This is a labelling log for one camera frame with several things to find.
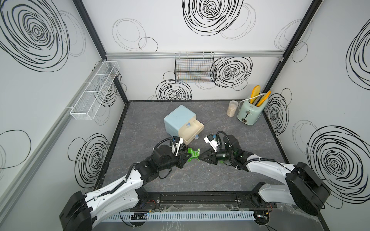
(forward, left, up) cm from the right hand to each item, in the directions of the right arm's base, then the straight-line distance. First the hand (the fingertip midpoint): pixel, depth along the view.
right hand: (199, 158), depth 76 cm
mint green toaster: (+32, -35, 0) cm, 47 cm away
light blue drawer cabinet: (+25, +14, +2) cm, 29 cm away
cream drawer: (+21, +5, -5) cm, 22 cm away
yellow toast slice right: (+39, -43, +7) cm, 59 cm away
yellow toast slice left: (+46, -40, +7) cm, 61 cm away
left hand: (0, +5, +4) cm, 6 cm away
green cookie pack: (+2, +3, +2) cm, 4 cm away
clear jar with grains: (+42, -25, -4) cm, 49 cm away
